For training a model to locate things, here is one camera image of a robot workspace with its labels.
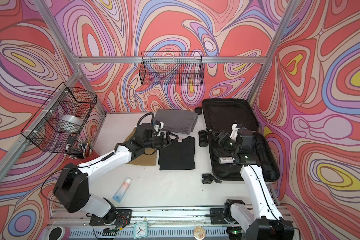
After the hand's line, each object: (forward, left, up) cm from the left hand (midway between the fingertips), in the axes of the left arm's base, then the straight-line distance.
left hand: (176, 139), depth 78 cm
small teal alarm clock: (-38, +17, -19) cm, 46 cm away
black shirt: (0, -1, -19) cm, 19 cm away
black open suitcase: (+31, -32, -13) cm, 46 cm away
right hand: (+1, -20, 0) cm, 20 cm away
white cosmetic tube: (-4, -30, -17) cm, 34 cm away
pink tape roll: (-39, +52, -16) cm, 67 cm away
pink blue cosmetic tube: (-22, +31, -21) cm, 43 cm away
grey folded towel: (+30, +2, -19) cm, 36 cm away
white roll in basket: (+1, +51, +11) cm, 52 cm away
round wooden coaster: (-39, -11, -21) cm, 46 cm away
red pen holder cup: (-6, +51, -6) cm, 51 cm away
